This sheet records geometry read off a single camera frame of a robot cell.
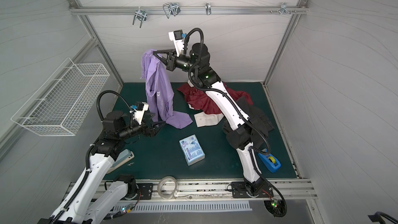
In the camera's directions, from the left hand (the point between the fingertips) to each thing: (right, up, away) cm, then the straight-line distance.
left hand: (161, 116), depth 72 cm
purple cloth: (-2, +11, +4) cm, 12 cm away
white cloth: (+22, -5, +28) cm, 36 cm away
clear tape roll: (0, -31, +1) cm, 31 cm away
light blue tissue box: (+14, -19, +9) cm, 25 cm away
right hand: (+1, +28, -12) cm, 31 cm away
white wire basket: (-44, +6, -4) cm, 45 cm away
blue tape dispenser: (+55, -25, +6) cm, 61 cm away
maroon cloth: (+16, +8, +32) cm, 37 cm away
